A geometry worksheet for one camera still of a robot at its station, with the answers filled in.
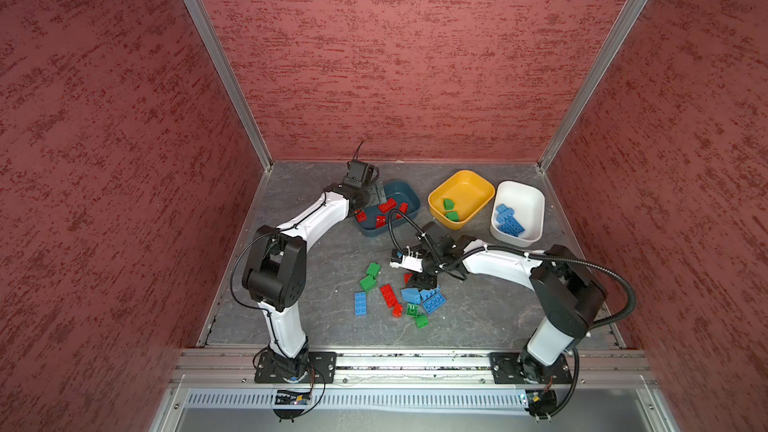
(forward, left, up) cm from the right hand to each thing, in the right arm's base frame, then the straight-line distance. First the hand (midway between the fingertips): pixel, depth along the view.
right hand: (410, 280), depth 87 cm
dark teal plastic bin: (+34, +2, -1) cm, 34 cm away
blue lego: (-5, -4, +1) cm, 6 cm away
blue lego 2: (-6, -6, -2) cm, 9 cm away
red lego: (+16, +7, +17) cm, 24 cm away
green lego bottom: (-11, -2, -1) cm, 12 cm away
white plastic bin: (+28, -45, -1) cm, 53 cm away
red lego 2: (+24, +15, 0) cm, 28 cm away
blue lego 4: (+19, -36, -1) cm, 41 cm away
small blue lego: (+27, -35, -2) cm, 45 cm away
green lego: (+29, -16, -1) cm, 33 cm away
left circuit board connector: (-27, +32, -4) cm, 42 cm away
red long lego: (-5, +6, -1) cm, 8 cm away
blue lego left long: (-6, +15, -1) cm, 16 cm away
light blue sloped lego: (-5, 0, +1) cm, 5 cm away
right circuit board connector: (-31, -30, -4) cm, 43 cm away
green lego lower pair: (0, +13, 0) cm, 13 cm away
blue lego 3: (+24, -35, -1) cm, 42 cm away
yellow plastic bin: (+31, -20, -2) cm, 38 cm away
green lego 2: (+23, -17, -1) cm, 29 cm away
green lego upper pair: (+4, +11, 0) cm, 12 cm away
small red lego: (+21, +9, 0) cm, 23 cm away
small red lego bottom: (-8, +4, -1) cm, 9 cm away
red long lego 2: (+27, 0, +1) cm, 27 cm away
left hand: (+23, +12, +10) cm, 28 cm away
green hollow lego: (-8, 0, 0) cm, 8 cm away
